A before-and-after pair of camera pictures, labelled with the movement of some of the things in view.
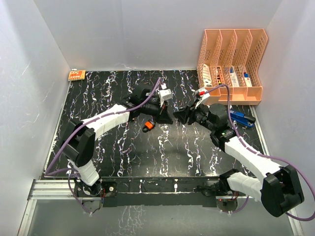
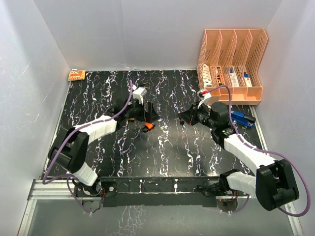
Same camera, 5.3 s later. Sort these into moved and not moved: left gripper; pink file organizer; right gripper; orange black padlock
Moved: left gripper
Not moved: orange black padlock; right gripper; pink file organizer
